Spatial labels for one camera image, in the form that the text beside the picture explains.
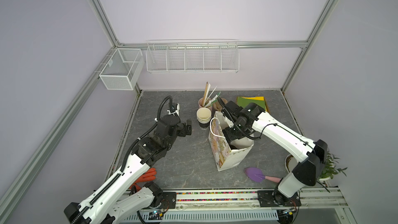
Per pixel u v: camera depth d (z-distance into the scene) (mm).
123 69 1004
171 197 753
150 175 823
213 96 941
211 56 1078
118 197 423
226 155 672
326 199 752
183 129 623
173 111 570
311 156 422
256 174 819
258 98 1120
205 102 1017
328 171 664
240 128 591
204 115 938
